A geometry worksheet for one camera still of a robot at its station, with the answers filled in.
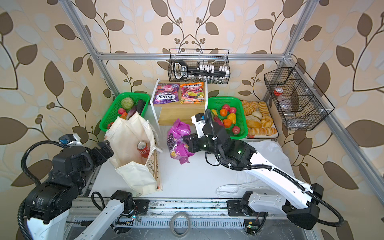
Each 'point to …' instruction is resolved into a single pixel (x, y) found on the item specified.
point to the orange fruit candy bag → (192, 93)
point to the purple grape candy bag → (177, 147)
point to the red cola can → (143, 148)
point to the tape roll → (180, 213)
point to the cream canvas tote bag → (139, 175)
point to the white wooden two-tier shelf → (180, 100)
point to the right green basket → (229, 112)
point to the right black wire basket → (302, 104)
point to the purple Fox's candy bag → (166, 93)
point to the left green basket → (112, 113)
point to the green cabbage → (127, 103)
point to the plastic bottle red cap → (278, 91)
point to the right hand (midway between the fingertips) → (184, 140)
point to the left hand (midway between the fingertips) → (100, 146)
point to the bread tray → (260, 122)
